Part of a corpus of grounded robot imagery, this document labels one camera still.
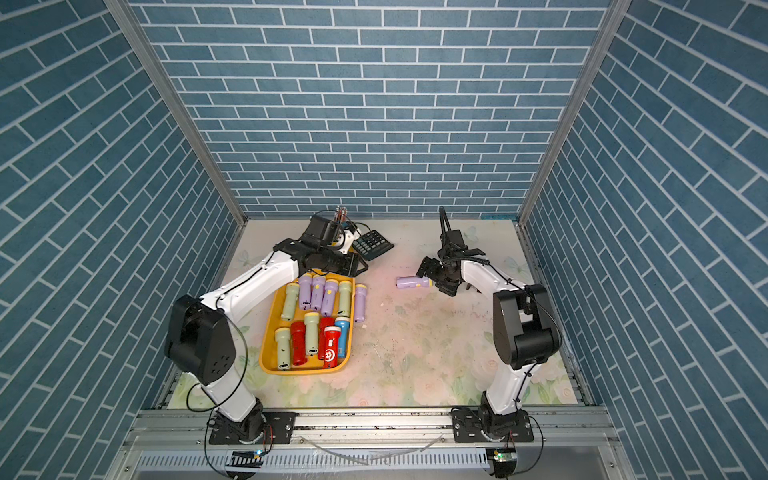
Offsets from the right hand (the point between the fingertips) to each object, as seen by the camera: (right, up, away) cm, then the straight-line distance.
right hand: (429, 279), depth 95 cm
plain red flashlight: (-39, -14, -8) cm, 43 cm away
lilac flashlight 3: (-32, -3, +1) cm, 32 cm away
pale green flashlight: (-36, -11, -8) cm, 38 cm away
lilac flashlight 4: (-22, -7, -2) cm, 23 cm away
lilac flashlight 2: (-36, -4, 0) cm, 36 cm away
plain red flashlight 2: (-32, -12, -7) cm, 35 cm away
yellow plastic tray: (-46, -20, -12) cm, 52 cm away
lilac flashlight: (-5, -1, +4) cm, 6 cm away
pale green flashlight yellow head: (-27, -6, -1) cm, 27 cm away
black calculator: (-20, +11, +15) cm, 27 cm away
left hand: (-18, +5, -9) cm, 21 cm away
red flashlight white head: (-29, -17, -13) cm, 36 cm away
